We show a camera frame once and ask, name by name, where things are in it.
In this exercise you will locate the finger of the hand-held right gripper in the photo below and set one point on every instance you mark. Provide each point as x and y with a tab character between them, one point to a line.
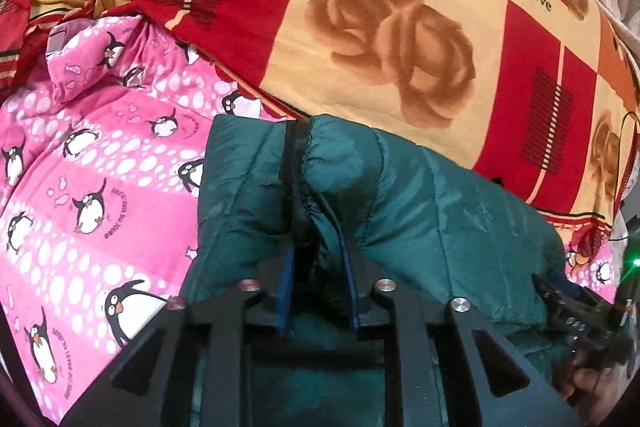
555	299

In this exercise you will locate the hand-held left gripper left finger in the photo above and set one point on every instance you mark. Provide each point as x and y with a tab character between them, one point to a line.
285	292

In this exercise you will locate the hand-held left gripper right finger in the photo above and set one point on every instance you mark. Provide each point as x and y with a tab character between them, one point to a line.
352	297

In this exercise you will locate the pink penguin print blanket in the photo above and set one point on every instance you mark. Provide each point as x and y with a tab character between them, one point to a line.
100	157

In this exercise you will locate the person's right hand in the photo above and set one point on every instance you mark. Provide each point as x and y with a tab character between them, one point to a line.
592	384

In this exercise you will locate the green quilted puffer jacket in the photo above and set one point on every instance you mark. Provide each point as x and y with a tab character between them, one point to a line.
425	217

